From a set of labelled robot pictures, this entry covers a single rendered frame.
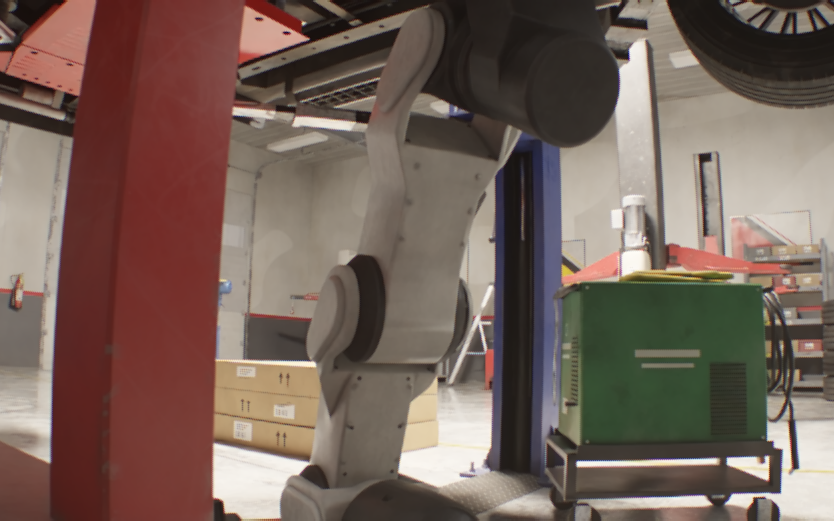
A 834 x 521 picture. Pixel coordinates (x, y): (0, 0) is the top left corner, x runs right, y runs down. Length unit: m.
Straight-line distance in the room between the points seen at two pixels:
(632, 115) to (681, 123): 6.04
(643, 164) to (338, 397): 3.98
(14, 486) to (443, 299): 0.69
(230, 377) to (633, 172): 3.02
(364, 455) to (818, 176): 9.72
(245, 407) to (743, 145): 8.68
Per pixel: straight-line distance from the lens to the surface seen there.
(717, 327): 2.01
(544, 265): 2.73
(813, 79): 1.91
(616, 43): 2.09
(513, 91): 0.62
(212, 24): 0.17
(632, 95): 4.91
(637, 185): 4.70
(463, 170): 0.81
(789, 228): 10.21
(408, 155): 0.78
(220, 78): 0.17
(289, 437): 3.31
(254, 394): 3.51
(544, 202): 2.79
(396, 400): 0.94
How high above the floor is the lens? 0.53
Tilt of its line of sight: 7 degrees up
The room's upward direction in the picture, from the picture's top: 1 degrees clockwise
